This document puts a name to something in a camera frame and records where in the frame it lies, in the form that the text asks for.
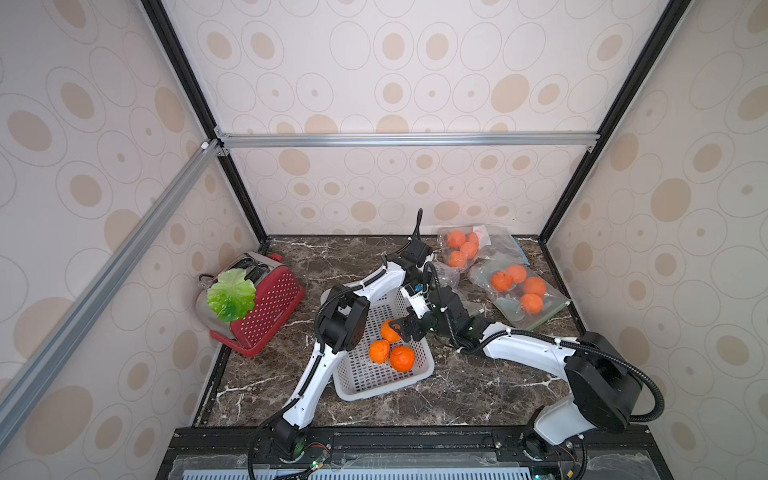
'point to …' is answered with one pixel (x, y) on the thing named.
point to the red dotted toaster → (278, 292)
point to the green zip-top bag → (467, 283)
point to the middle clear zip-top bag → (459, 248)
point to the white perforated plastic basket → (358, 375)
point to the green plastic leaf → (232, 296)
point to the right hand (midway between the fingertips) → (409, 312)
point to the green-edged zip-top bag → (520, 294)
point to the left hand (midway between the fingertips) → (436, 280)
